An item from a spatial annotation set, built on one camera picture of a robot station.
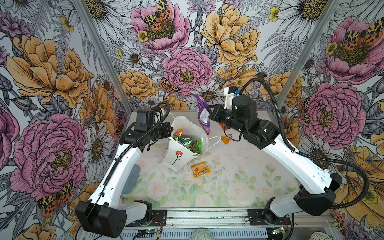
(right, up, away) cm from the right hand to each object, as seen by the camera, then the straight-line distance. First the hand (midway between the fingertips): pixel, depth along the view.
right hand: (206, 112), depth 64 cm
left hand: (-16, -10, +11) cm, 22 cm away
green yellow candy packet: (-9, -14, +13) cm, 21 cm away
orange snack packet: (-2, -31, +26) cm, 41 cm away
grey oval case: (-40, -36, +20) cm, 57 cm away
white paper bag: (-14, -22, +14) cm, 30 cm away
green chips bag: (-4, -17, +20) cm, 26 cm away
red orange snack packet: (-14, -10, +22) cm, 28 cm away
